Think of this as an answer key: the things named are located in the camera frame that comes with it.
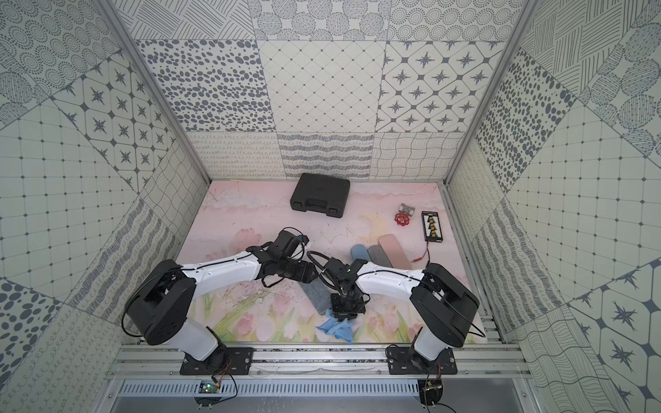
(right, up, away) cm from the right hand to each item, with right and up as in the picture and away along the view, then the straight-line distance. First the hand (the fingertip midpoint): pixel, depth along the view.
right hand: (342, 319), depth 81 cm
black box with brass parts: (+37, +28, +23) cm, 52 cm away
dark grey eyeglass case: (-8, +7, +4) cm, 11 cm away
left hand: (-9, +12, +5) cm, 16 cm away
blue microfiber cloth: (-1, -1, -5) cm, 5 cm away
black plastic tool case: (-9, +42, +33) cm, 54 cm away
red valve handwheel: (+25, +31, +23) cm, 46 cm away
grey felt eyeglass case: (+13, +17, +12) cm, 25 cm away
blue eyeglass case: (+6, +19, +16) cm, 25 cm away
